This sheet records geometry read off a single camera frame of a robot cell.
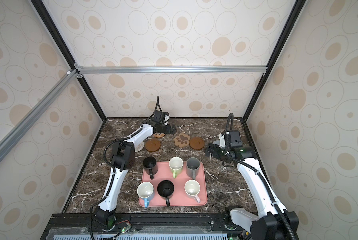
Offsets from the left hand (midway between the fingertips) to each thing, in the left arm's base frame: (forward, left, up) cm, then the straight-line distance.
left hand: (174, 125), depth 104 cm
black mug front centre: (-42, +4, -6) cm, 42 cm away
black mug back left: (-28, +14, -4) cm, 32 cm away
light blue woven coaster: (-8, -30, -9) cm, 33 cm away
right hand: (-27, -22, +10) cm, 36 cm away
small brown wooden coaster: (-12, +15, -7) cm, 21 cm away
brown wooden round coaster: (-9, -16, -9) cm, 20 cm away
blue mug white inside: (-43, +15, -5) cm, 46 cm away
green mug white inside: (-29, -2, -1) cm, 30 cm away
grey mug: (-29, -12, -4) cm, 32 cm away
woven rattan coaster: (-11, +8, +3) cm, 14 cm away
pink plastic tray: (-46, -4, -7) cm, 47 cm away
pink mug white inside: (-42, -11, -6) cm, 44 cm away
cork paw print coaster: (-7, -5, -8) cm, 12 cm away
